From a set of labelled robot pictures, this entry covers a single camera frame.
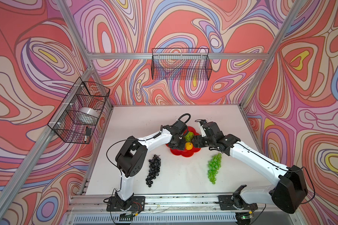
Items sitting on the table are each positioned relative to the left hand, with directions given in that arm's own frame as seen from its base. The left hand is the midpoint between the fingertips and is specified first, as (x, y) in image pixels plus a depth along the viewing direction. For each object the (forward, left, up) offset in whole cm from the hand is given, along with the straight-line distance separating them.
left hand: (183, 146), depth 90 cm
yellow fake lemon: (0, -3, +1) cm, 3 cm away
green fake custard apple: (+6, -4, +3) cm, 7 cm away
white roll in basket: (+3, +51, +28) cm, 58 cm away
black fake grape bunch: (-13, +18, -1) cm, 22 cm away
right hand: (-2, -8, +8) cm, 11 cm away
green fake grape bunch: (-12, -18, -2) cm, 21 cm away
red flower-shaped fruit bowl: (-3, -2, -4) cm, 5 cm away
